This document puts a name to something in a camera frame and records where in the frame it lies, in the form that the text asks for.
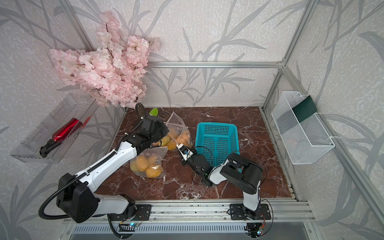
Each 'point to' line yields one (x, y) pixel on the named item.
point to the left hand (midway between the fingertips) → (169, 126)
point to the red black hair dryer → (64, 129)
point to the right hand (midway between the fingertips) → (179, 145)
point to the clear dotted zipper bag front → (149, 164)
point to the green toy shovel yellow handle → (154, 112)
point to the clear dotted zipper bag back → (178, 132)
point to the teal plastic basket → (217, 140)
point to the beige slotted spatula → (164, 114)
